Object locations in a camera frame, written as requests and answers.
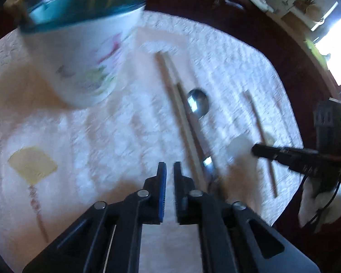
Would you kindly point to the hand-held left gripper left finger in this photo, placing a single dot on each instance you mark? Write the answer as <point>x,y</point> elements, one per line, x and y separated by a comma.
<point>162,193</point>

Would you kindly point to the white ceramic utensil holder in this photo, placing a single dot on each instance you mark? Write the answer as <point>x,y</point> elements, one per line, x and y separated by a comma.
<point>82,48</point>

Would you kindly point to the bright window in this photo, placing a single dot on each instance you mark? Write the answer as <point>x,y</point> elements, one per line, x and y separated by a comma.
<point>335,42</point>

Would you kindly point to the metal spoon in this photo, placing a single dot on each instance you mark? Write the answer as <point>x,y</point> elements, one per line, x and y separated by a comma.
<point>198,102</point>

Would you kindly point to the white quilted tablecloth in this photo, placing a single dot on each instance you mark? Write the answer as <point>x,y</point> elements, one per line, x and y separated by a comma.
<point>102,148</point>

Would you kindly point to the white spoon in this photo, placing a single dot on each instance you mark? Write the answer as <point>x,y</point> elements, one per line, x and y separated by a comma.
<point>241,150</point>

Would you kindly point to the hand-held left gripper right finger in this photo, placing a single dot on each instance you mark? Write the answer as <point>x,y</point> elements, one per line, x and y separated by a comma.
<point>178,193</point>

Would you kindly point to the person's right hand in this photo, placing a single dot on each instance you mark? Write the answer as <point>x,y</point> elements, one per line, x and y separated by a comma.
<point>329,207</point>

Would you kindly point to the green potted plant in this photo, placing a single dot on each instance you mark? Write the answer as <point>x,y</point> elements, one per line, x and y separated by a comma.
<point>302,2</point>

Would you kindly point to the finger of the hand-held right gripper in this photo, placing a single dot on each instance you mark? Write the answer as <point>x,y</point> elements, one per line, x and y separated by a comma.
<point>272,152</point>

